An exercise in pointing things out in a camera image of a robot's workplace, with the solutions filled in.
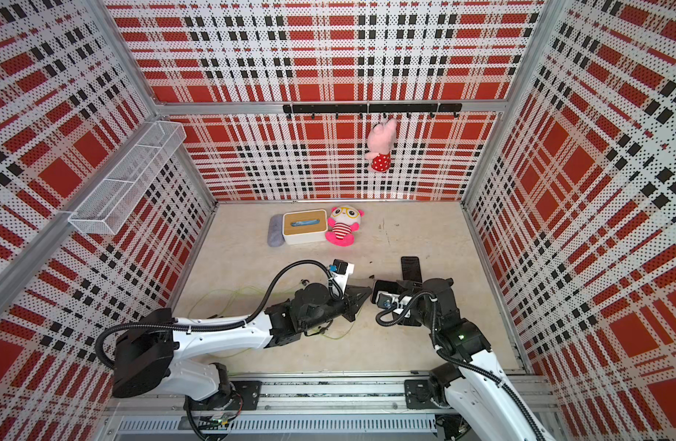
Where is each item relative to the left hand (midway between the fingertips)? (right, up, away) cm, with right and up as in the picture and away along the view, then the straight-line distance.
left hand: (374, 291), depth 73 cm
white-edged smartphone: (+15, +2, +25) cm, 29 cm away
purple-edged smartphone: (+3, +2, 0) cm, 4 cm away
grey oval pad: (-37, +16, +34) cm, 53 cm away
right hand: (+9, 0, +4) cm, 10 cm away
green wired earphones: (-48, -4, +23) cm, 53 cm away
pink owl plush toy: (-10, +19, +33) cm, 39 cm away
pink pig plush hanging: (+3, +47, +19) cm, 51 cm away
